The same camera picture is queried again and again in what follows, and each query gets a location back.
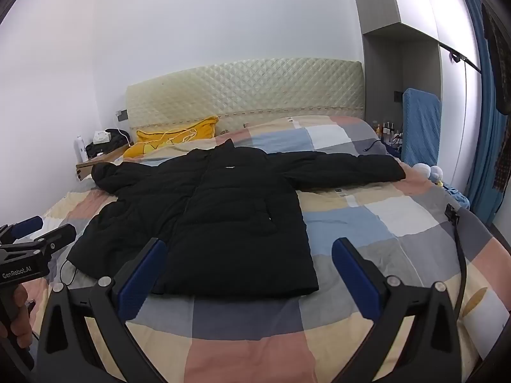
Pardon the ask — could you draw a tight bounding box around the white charging cable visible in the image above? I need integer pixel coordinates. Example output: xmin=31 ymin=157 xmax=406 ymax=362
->
xmin=115 ymin=114 xmax=200 ymax=152

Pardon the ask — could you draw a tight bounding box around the blue crumpled cloth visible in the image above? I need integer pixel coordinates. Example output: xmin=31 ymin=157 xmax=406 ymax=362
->
xmin=439 ymin=181 xmax=472 ymax=210

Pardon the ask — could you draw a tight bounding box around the cream quilted headboard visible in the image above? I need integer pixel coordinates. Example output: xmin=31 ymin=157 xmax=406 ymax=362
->
xmin=125 ymin=58 xmax=366 ymax=144

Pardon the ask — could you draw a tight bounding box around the blue curtain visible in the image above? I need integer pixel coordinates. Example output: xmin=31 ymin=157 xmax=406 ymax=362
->
xmin=455 ymin=0 xmax=509 ymax=224

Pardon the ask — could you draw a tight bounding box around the blue folded mat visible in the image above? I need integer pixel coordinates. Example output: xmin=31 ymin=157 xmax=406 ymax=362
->
xmin=400 ymin=87 xmax=443 ymax=168

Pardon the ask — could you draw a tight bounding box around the black crumpled cloth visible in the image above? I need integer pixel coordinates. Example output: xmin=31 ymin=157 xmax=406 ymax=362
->
xmin=86 ymin=128 xmax=130 ymax=157

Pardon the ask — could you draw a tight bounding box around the wooden nightstand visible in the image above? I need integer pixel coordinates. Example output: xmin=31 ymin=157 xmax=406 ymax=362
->
xmin=76 ymin=144 xmax=132 ymax=182

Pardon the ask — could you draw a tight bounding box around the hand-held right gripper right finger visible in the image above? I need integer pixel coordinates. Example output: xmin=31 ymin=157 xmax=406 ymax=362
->
xmin=331 ymin=237 xmax=485 ymax=383

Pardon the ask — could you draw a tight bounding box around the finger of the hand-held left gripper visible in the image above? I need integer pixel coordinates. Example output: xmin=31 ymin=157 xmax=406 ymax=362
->
xmin=34 ymin=223 xmax=77 ymax=255
xmin=0 ymin=215 xmax=44 ymax=245

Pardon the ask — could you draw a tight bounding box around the yellow hoodie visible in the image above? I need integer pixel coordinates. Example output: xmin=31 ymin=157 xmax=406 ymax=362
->
xmin=123 ymin=116 xmax=220 ymax=159

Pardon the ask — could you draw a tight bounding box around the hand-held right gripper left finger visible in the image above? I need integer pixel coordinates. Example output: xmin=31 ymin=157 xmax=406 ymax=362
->
xmin=34 ymin=237 xmax=168 ymax=383

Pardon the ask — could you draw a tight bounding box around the person's left hand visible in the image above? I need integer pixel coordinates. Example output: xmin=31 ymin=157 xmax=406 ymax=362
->
xmin=0 ymin=285 xmax=33 ymax=349

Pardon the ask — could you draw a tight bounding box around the dark patterned hanging garment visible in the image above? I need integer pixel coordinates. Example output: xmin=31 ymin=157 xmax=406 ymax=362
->
xmin=481 ymin=2 xmax=511 ymax=192

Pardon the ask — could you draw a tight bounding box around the white and blue plush toy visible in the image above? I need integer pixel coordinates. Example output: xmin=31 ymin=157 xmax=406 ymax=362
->
xmin=411 ymin=163 xmax=446 ymax=186

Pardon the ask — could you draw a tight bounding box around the black puffer jacket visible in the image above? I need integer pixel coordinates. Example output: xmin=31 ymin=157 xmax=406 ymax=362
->
xmin=66 ymin=139 xmax=407 ymax=300

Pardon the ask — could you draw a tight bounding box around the checkered pastel blanket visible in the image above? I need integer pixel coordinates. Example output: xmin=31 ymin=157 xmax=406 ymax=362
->
xmin=30 ymin=115 xmax=507 ymax=383

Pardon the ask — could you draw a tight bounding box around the row of small bottles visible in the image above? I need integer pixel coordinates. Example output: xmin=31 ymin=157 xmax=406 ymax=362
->
xmin=373 ymin=120 xmax=402 ymax=144

